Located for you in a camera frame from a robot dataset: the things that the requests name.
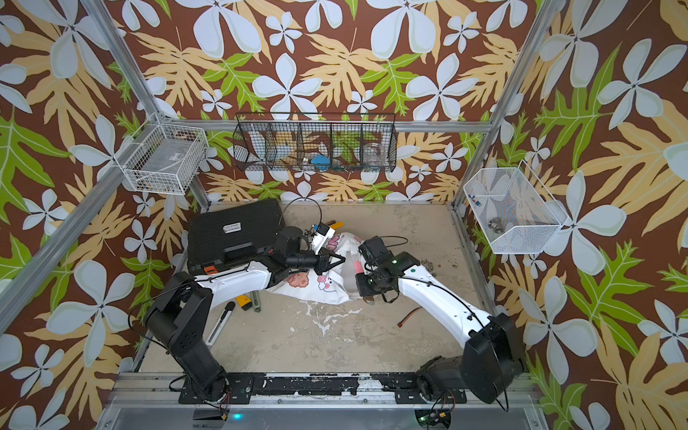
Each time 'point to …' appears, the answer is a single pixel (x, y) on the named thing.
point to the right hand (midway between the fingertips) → (360, 286)
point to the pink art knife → (358, 268)
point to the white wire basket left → (163, 159)
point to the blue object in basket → (321, 162)
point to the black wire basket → (310, 141)
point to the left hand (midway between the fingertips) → (345, 255)
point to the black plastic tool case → (230, 235)
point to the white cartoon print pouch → (336, 285)
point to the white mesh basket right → (516, 214)
